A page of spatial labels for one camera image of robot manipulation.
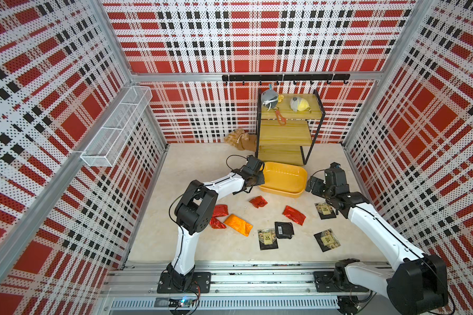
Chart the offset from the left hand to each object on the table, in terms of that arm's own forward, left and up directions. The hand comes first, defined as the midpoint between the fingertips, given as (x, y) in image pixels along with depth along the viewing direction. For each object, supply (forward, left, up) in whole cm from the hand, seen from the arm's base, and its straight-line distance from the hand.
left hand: (262, 177), depth 99 cm
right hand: (-10, -24, +9) cm, 28 cm away
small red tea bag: (-12, +3, -3) cm, 13 cm away
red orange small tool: (+12, -8, +27) cm, 30 cm away
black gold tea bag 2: (-30, -27, -6) cm, 41 cm away
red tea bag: (-18, -15, -5) cm, 24 cm away
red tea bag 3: (-24, +22, -1) cm, 32 cm away
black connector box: (-52, -29, -4) cm, 60 cm away
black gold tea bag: (-29, -1, -5) cm, 30 cm away
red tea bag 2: (-17, +21, -3) cm, 27 cm away
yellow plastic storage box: (-2, -11, +1) cm, 11 cm away
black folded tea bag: (-25, -9, -5) cm, 27 cm away
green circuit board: (-52, +34, -7) cm, 62 cm away
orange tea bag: (-24, +11, -3) cm, 27 cm away
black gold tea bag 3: (-16, -30, -6) cm, 34 cm away
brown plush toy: (+22, +11, +5) cm, 25 cm away
